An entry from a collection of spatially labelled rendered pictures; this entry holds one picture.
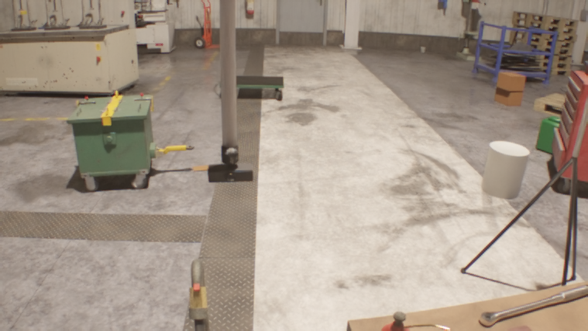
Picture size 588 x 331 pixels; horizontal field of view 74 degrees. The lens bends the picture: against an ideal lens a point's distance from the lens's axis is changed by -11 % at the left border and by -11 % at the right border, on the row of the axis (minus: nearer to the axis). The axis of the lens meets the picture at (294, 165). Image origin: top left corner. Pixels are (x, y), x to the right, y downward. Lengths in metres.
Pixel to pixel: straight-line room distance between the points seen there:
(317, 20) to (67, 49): 6.04
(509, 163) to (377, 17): 7.67
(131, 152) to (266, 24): 7.50
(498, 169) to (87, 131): 2.81
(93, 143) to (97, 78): 2.68
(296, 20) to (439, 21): 3.41
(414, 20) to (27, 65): 8.13
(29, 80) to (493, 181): 5.45
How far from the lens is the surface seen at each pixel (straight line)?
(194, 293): 1.26
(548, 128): 4.50
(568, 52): 9.97
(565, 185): 3.67
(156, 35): 9.04
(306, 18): 10.13
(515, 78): 6.12
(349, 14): 9.94
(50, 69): 6.00
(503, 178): 3.27
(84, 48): 5.66
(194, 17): 10.27
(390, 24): 10.56
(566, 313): 1.55
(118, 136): 2.99
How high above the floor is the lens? 1.35
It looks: 23 degrees down
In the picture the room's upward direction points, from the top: 2 degrees clockwise
